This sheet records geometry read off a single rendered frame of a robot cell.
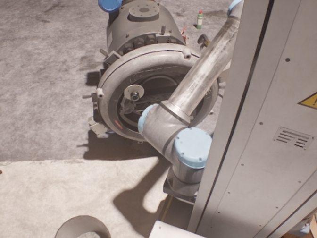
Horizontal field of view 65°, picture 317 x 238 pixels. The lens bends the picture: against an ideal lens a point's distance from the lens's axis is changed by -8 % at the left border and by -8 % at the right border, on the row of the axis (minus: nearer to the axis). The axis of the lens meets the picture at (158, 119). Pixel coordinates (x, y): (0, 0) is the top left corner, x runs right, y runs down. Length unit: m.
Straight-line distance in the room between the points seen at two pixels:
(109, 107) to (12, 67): 2.00
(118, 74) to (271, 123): 1.00
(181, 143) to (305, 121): 0.53
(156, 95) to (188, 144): 0.66
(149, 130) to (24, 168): 1.44
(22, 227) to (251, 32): 1.91
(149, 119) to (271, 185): 0.55
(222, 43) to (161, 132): 0.42
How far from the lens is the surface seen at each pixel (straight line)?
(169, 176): 1.17
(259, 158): 0.68
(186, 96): 1.06
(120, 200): 1.96
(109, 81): 1.46
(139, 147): 2.17
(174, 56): 1.41
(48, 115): 2.58
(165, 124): 1.05
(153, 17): 1.86
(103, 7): 2.00
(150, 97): 1.57
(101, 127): 1.74
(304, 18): 0.45
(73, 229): 1.68
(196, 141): 0.99
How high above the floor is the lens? 1.78
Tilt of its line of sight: 49 degrees down
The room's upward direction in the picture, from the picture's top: straight up
